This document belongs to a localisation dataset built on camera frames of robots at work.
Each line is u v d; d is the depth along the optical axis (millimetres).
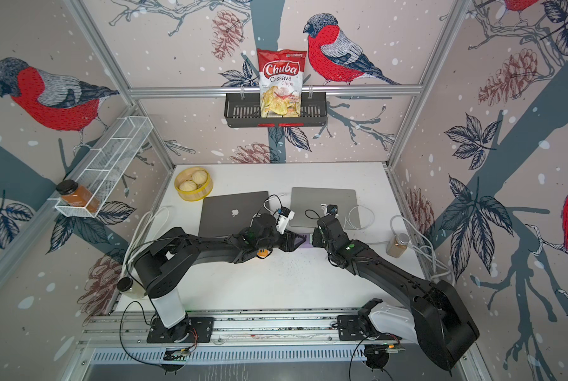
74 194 604
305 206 1093
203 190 1067
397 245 835
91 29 747
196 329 730
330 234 646
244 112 949
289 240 775
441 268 854
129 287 743
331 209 762
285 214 799
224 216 1012
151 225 1005
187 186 1049
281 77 849
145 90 917
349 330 728
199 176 1100
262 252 764
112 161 808
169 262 477
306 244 835
